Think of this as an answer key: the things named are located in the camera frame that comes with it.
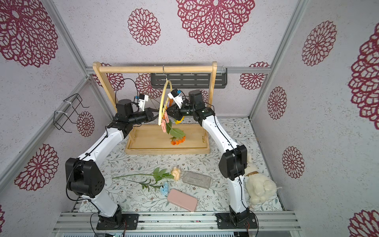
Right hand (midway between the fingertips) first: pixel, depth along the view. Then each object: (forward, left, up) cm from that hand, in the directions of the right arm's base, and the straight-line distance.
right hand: (163, 109), depth 77 cm
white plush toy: (-30, -50, -26) cm, 64 cm away
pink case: (-35, -10, -34) cm, 50 cm away
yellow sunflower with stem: (+4, -6, -14) cm, 16 cm away
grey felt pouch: (-24, -18, -32) cm, 44 cm away
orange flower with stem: (-7, -7, -13) cm, 16 cm away
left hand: (+1, +1, -2) cm, 3 cm away
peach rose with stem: (-21, +5, -34) cm, 40 cm away
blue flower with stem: (-30, 0, -29) cm, 42 cm away
